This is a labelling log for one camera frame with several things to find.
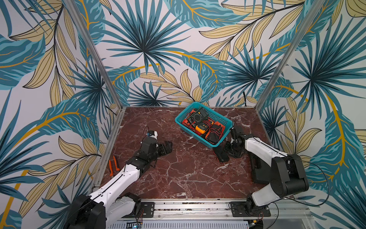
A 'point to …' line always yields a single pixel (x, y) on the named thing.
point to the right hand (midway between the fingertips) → (225, 151)
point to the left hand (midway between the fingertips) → (166, 146)
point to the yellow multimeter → (202, 127)
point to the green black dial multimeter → (197, 117)
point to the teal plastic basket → (214, 116)
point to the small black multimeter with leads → (211, 138)
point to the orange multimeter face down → (218, 129)
